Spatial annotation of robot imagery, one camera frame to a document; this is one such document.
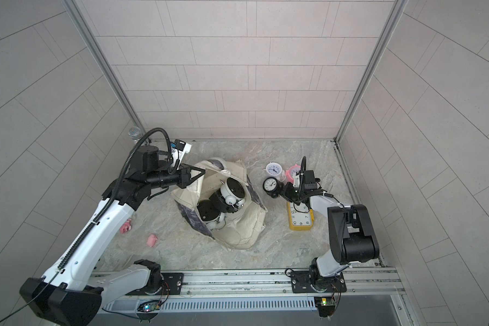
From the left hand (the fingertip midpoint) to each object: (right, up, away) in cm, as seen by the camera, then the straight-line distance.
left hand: (207, 170), depth 68 cm
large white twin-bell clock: (+7, -10, +16) cm, 21 cm away
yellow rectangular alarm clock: (+36, -21, +16) cm, 44 cm away
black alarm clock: (+25, -9, +23) cm, 35 cm away
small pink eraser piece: (-24, -28, +11) cm, 39 cm away
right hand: (+28, -11, +24) cm, 38 cm away
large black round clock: (+2, -14, +15) cm, 21 cm away
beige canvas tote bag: (+12, -24, +14) cm, 30 cm away
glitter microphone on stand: (-32, +14, +12) cm, 37 cm away
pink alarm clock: (+34, -5, +28) cm, 44 cm away
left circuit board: (-18, -44, -4) cm, 47 cm away
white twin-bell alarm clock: (+26, -2, +32) cm, 41 cm away
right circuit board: (+40, -46, 0) cm, 61 cm away
